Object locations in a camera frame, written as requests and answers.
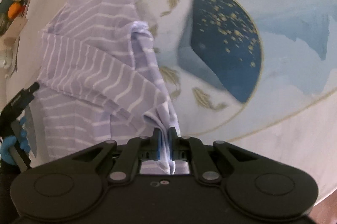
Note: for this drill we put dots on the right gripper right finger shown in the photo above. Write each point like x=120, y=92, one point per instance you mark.
x=195, y=153

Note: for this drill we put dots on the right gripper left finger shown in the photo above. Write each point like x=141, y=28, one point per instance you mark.
x=129, y=158

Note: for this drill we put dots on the lavender white striped sweater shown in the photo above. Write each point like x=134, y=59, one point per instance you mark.
x=100, y=80

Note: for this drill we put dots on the blue gloved hand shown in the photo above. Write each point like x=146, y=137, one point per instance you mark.
x=10, y=142

